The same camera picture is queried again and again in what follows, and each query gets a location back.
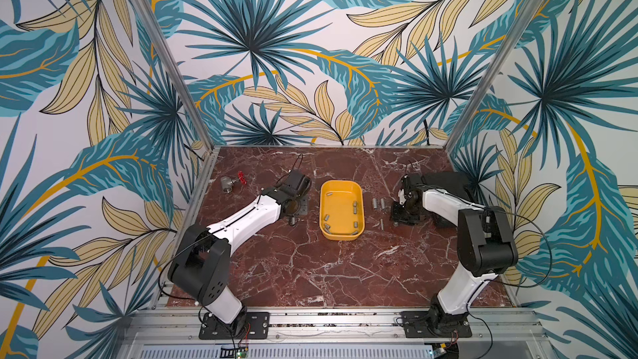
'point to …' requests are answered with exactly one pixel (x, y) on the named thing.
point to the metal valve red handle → (227, 182)
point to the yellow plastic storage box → (341, 209)
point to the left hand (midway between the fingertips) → (298, 208)
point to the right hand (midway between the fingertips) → (396, 218)
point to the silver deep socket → (375, 203)
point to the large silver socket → (382, 202)
